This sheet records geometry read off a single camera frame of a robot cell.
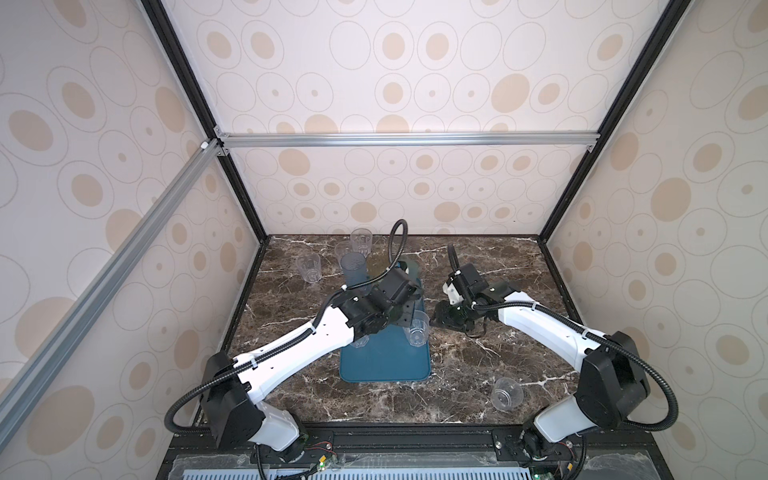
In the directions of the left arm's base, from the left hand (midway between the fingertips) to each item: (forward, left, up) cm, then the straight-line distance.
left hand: (413, 304), depth 75 cm
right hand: (+1, -7, -12) cm, 14 cm away
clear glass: (+3, -3, -20) cm, 20 cm away
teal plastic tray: (-6, +7, -21) cm, 23 cm away
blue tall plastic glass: (+24, +19, -16) cm, 34 cm away
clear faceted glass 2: (+41, +18, -21) cm, 49 cm away
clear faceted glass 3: (+26, +35, -20) cm, 48 cm away
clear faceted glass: (-2, +15, -20) cm, 25 cm away
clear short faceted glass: (+36, +24, -19) cm, 47 cm away
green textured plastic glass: (+31, -2, -22) cm, 38 cm away
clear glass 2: (-16, -26, -21) cm, 37 cm away
